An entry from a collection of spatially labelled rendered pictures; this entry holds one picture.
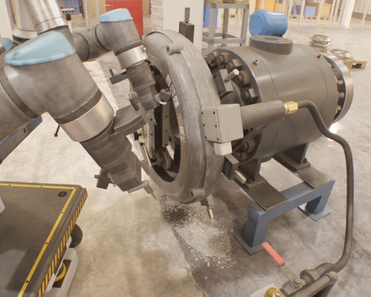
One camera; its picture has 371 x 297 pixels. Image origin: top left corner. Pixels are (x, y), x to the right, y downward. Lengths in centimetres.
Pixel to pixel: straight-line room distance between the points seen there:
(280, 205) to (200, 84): 74
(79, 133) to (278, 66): 99
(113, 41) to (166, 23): 411
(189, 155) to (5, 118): 63
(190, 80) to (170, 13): 406
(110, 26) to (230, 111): 42
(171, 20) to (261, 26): 343
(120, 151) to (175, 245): 101
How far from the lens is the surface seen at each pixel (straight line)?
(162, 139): 130
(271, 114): 93
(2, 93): 44
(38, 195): 137
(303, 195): 149
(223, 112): 79
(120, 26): 83
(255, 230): 138
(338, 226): 178
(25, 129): 110
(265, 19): 162
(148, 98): 84
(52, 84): 42
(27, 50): 42
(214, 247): 145
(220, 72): 91
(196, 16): 512
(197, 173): 96
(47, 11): 84
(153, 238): 148
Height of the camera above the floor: 114
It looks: 32 degrees down
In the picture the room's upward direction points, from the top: 1 degrees clockwise
